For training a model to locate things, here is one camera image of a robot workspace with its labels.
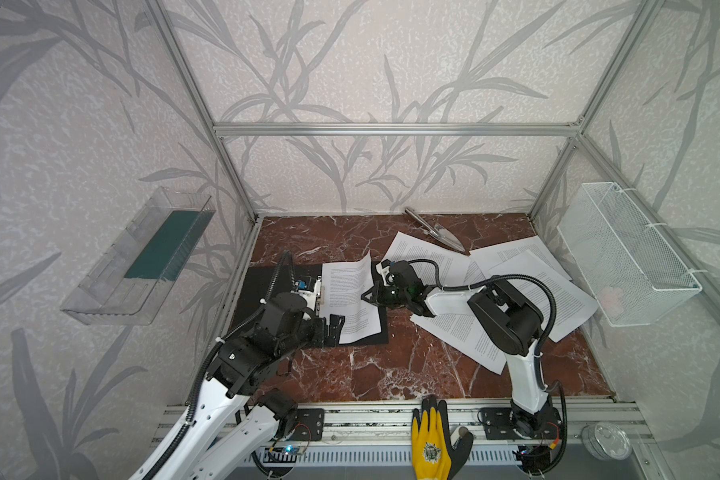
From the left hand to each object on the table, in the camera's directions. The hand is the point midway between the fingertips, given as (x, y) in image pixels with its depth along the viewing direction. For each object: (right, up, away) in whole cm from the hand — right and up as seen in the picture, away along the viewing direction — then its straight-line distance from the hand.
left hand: (333, 309), depth 71 cm
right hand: (+5, +1, +22) cm, 23 cm away
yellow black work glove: (+23, -33, -3) cm, 40 cm away
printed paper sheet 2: (+37, +7, +34) cm, 51 cm away
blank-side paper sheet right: (+73, -5, +25) cm, 78 cm away
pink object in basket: (+68, +2, +2) cm, 69 cm away
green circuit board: (-11, -36, +1) cm, 37 cm away
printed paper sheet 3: (+52, +10, +39) cm, 66 cm away
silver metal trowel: (+33, +20, +45) cm, 59 cm away
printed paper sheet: (-1, +2, +29) cm, 29 cm away
